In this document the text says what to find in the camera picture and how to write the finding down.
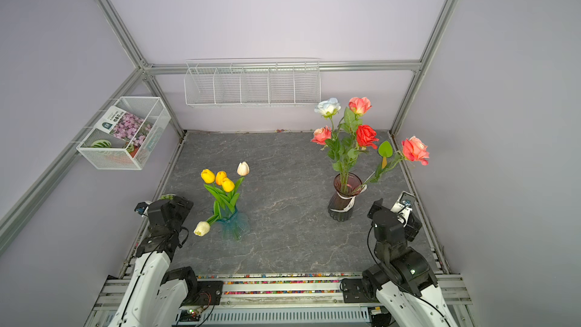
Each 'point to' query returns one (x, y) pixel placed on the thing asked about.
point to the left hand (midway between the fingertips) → (181, 207)
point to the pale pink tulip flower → (243, 169)
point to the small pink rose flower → (321, 135)
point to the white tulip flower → (203, 227)
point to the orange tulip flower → (219, 176)
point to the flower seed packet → (125, 126)
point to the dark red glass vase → (347, 185)
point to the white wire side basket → (104, 150)
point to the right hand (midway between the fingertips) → (393, 205)
